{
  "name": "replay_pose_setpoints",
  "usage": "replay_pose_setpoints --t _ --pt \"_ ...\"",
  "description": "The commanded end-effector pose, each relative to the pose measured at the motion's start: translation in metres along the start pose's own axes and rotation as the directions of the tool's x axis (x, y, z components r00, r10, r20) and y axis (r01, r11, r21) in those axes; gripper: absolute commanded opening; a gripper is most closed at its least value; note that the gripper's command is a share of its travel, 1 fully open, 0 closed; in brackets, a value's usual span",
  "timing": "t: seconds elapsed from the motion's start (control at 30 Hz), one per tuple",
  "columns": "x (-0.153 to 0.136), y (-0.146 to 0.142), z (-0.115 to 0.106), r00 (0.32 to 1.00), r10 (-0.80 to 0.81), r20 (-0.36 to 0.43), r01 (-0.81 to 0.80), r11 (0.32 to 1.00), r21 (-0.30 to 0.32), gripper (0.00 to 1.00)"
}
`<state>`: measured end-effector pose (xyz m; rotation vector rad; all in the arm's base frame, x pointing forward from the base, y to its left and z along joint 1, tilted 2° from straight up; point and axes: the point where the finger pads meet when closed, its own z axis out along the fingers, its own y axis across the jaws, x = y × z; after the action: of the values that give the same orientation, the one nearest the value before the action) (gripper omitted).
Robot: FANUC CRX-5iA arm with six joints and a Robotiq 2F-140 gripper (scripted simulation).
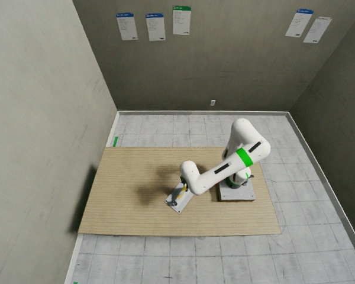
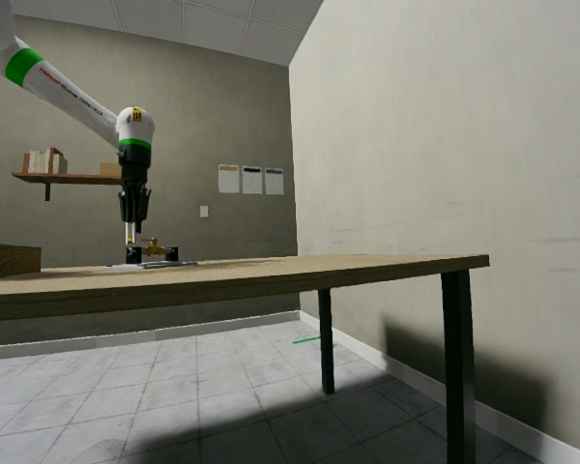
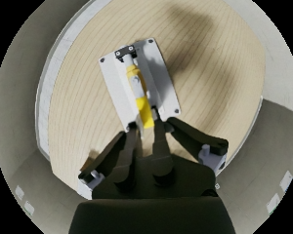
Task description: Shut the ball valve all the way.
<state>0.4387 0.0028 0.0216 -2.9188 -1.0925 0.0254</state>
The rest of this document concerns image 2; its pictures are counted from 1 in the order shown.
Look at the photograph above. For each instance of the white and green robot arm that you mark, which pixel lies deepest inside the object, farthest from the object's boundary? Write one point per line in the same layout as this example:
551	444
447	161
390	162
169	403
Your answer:
26	68

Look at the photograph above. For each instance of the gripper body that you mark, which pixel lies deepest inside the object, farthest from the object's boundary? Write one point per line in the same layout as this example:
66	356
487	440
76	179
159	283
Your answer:
136	175

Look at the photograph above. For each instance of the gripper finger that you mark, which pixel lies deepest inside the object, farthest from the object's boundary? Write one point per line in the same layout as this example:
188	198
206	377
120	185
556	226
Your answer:
126	212
139	211

